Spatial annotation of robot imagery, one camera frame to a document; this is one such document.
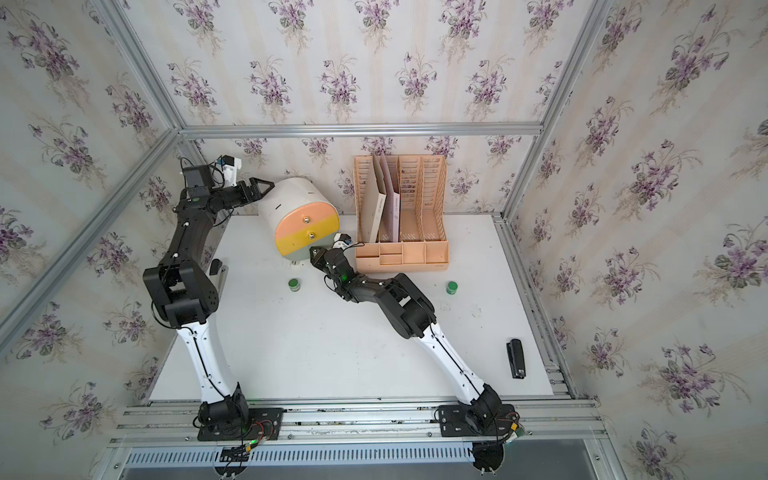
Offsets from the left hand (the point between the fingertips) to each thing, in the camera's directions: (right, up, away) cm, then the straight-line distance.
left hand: (265, 187), depth 91 cm
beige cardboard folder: (+34, -4, -2) cm, 34 cm away
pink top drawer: (+12, -9, 0) cm, 15 cm away
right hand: (+12, -20, +10) cm, 25 cm away
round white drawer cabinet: (+7, -1, +4) cm, 8 cm away
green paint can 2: (+60, -32, +5) cm, 68 cm away
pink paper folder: (+39, -13, +5) cm, 41 cm away
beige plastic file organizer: (+51, +6, +20) cm, 55 cm away
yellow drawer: (+12, -14, +4) cm, 19 cm away
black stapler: (+74, -49, -10) cm, 90 cm away
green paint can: (+7, -31, +5) cm, 32 cm away
